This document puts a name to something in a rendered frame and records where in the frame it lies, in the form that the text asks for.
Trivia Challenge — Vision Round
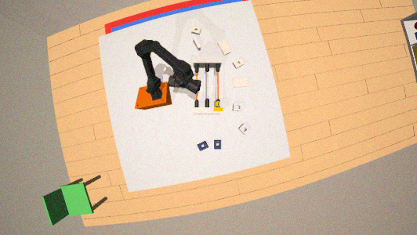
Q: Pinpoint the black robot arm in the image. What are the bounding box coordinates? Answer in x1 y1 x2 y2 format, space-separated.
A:
134 39 201 101

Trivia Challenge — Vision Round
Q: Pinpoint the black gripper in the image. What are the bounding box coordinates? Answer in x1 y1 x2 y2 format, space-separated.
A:
168 75 201 88

